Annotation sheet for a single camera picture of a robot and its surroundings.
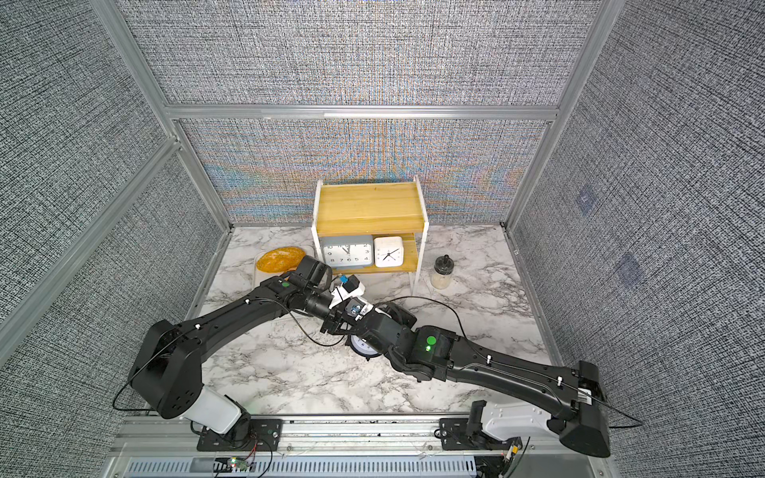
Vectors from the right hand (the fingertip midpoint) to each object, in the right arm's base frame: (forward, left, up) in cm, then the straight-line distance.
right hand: (387, 303), depth 71 cm
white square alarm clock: (+18, -1, -2) cm, 18 cm away
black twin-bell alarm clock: (-7, +6, -9) cm, 13 cm away
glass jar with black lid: (+19, -18, -16) cm, 31 cm away
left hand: (-3, +5, -6) cm, 8 cm away
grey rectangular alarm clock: (+17, +11, -2) cm, 20 cm away
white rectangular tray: (+24, +45, -24) cm, 56 cm away
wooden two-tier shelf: (+24, +4, +8) cm, 25 cm away
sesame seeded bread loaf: (+27, +36, -19) cm, 49 cm away
